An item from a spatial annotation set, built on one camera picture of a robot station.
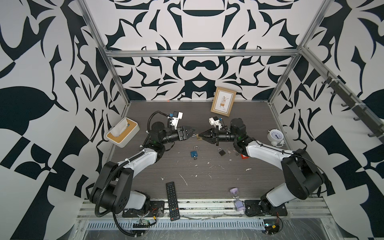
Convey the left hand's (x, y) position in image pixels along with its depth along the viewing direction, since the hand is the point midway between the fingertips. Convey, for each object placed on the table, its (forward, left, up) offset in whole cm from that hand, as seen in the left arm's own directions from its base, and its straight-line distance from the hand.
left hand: (198, 127), depth 73 cm
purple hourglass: (-29, -19, -25) cm, 42 cm away
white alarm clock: (+8, -51, -23) cm, 57 cm away
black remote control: (-27, +14, -25) cm, 39 cm away
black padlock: (0, -15, -26) cm, 30 cm away
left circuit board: (-35, +27, -29) cm, 53 cm away
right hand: (-4, -1, -3) cm, 5 cm away
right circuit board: (-39, -33, -28) cm, 58 cm away
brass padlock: (-3, 0, -4) cm, 5 cm away
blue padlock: (-2, +2, -25) cm, 25 cm away
